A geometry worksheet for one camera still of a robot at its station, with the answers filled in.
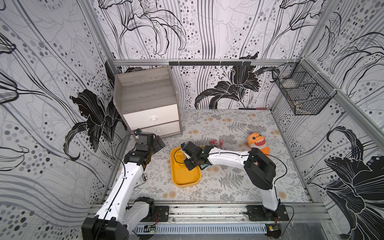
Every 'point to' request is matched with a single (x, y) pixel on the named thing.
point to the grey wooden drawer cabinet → (147, 100)
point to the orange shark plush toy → (257, 140)
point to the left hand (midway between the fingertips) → (157, 146)
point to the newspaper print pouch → (143, 178)
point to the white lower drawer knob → (158, 131)
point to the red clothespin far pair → (214, 141)
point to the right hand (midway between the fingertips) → (188, 161)
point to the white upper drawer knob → (154, 119)
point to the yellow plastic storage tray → (180, 175)
